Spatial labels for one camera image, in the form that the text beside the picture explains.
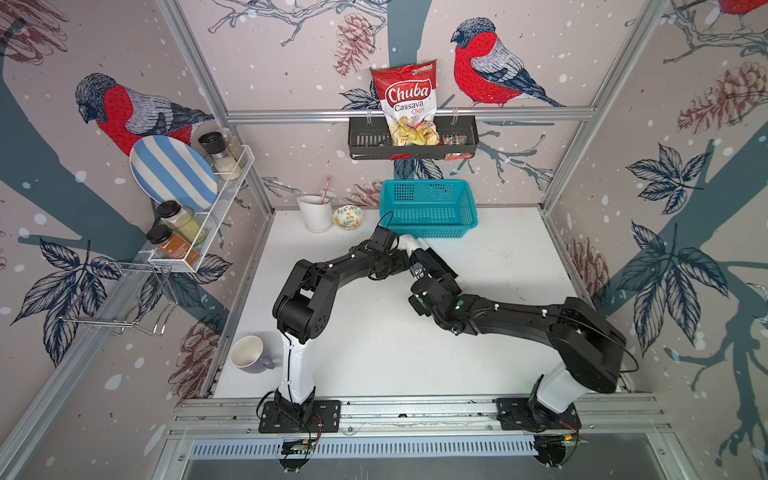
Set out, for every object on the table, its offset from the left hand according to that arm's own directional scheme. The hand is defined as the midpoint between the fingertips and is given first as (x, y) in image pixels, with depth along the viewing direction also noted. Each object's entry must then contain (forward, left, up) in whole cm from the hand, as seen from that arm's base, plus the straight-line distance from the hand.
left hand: (409, 260), depth 98 cm
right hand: (-10, -6, +2) cm, 12 cm away
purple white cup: (-31, +45, +1) cm, 54 cm away
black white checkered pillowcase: (+8, -14, -5) cm, 17 cm away
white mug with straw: (+20, +34, +4) cm, 39 cm away
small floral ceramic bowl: (+24, +24, -5) cm, 34 cm away
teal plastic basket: (+31, -10, -6) cm, 33 cm away
